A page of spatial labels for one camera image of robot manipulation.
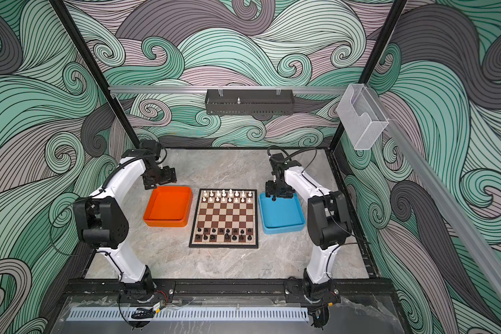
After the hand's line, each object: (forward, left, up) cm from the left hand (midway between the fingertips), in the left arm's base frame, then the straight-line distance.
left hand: (168, 180), depth 89 cm
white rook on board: (0, -15, -11) cm, 18 cm away
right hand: (-2, -49, -6) cm, 49 cm away
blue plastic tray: (-12, -51, -8) cm, 53 cm away
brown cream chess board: (-12, -26, -11) cm, 31 cm away
